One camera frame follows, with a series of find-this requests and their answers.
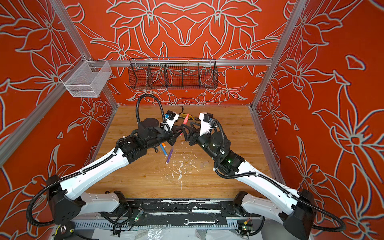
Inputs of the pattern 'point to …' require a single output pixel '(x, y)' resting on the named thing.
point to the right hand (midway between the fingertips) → (182, 124)
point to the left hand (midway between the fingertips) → (182, 126)
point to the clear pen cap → (204, 164)
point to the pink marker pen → (186, 118)
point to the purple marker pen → (169, 155)
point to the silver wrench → (216, 222)
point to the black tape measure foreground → (64, 230)
